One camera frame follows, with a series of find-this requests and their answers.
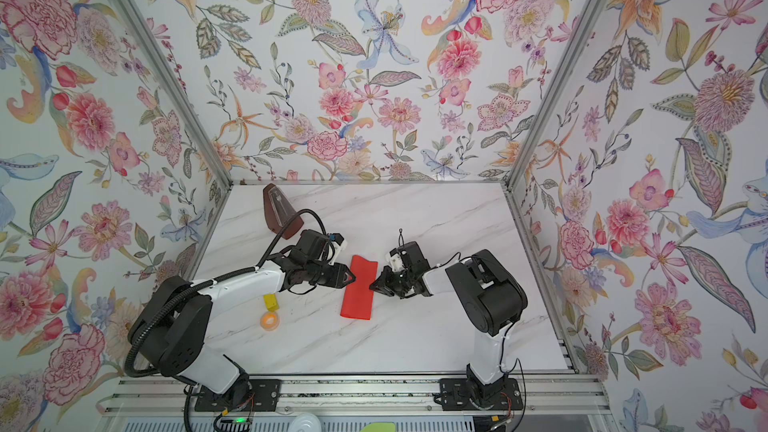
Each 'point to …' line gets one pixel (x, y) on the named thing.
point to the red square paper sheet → (358, 298)
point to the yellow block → (271, 302)
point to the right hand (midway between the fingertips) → (369, 286)
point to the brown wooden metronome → (279, 209)
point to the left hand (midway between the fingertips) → (354, 280)
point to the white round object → (304, 422)
